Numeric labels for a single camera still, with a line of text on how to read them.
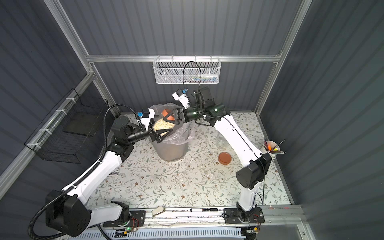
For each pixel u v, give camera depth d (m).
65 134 0.72
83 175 0.45
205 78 0.92
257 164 0.44
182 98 0.62
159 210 0.74
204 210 0.76
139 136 0.62
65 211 0.39
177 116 0.59
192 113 0.60
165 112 0.63
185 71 0.59
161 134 0.63
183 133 0.72
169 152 0.94
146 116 0.59
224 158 0.94
